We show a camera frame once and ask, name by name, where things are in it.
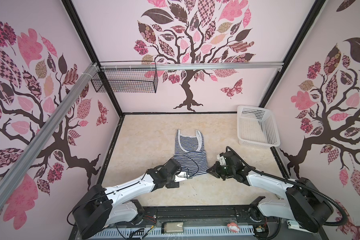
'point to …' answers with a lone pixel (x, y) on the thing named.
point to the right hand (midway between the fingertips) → (206, 169)
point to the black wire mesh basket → (127, 80)
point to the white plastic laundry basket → (257, 127)
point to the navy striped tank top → (190, 153)
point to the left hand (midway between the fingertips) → (175, 175)
